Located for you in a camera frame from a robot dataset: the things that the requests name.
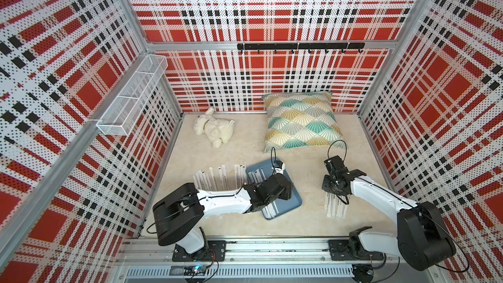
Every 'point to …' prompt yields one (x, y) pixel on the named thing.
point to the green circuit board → (195, 270)
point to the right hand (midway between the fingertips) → (331, 185)
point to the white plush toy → (217, 130)
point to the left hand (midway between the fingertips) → (289, 183)
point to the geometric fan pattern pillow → (300, 119)
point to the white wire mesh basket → (119, 118)
